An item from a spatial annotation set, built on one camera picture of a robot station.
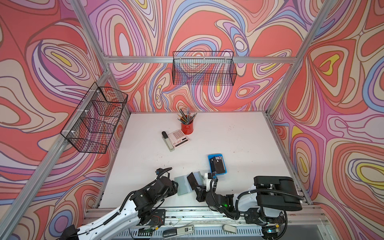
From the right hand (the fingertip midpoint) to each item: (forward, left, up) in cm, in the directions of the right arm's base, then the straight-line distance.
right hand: (194, 190), depth 81 cm
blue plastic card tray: (+20, -11, 0) cm, 23 cm away
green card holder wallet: (+4, +5, -2) cm, 7 cm away
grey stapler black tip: (+30, +16, +2) cm, 34 cm away
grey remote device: (-19, +11, +4) cm, 22 cm away
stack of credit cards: (+13, -14, +3) cm, 19 cm away
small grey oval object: (-18, -15, +2) cm, 24 cm away
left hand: (+3, +8, +1) cm, 9 cm away
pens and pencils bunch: (+46, +4, +8) cm, 47 cm away
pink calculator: (+34, +11, +2) cm, 36 cm away
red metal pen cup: (+40, +4, +4) cm, 40 cm away
